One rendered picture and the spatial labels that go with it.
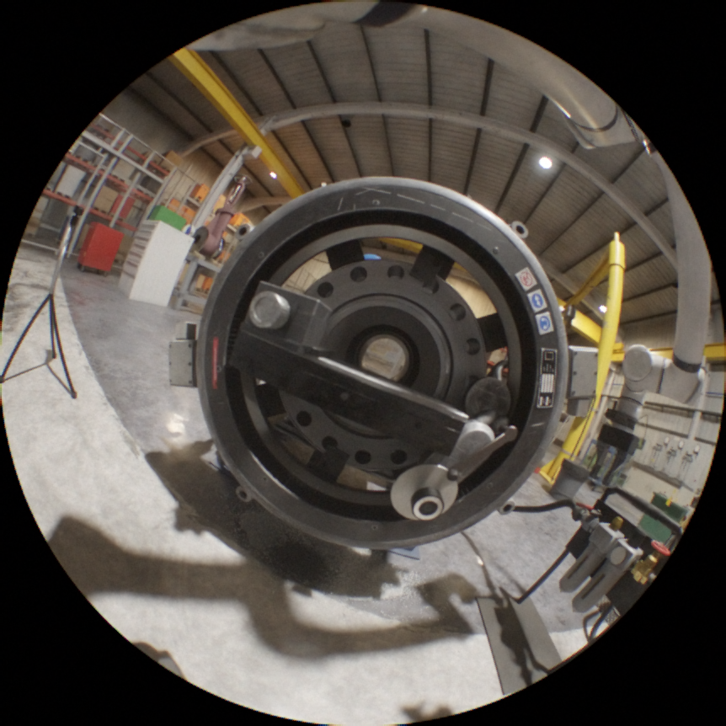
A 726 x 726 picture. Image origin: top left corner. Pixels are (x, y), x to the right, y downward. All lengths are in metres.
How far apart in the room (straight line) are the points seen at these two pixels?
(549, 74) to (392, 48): 8.01
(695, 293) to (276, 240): 0.80
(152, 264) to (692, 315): 4.42
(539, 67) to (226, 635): 1.01
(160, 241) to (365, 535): 3.99
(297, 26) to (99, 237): 5.24
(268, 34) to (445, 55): 7.92
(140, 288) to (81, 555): 3.66
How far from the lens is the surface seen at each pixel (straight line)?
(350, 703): 0.68
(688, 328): 0.65
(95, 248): 5.40
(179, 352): 0.59
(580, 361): 0.56
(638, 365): 0.68
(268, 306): 0.30
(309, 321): 0.32
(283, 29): 0.26
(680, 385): 0.70
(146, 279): 4.05
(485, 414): 0.43
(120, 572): 0.71
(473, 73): 8.26
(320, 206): 0.46
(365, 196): 0.45
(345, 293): 0.51
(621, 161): 9.27
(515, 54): 0.37
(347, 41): 8.60
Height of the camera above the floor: 0.63
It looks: 4 degrees down
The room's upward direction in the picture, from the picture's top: 24 degrees clockwise
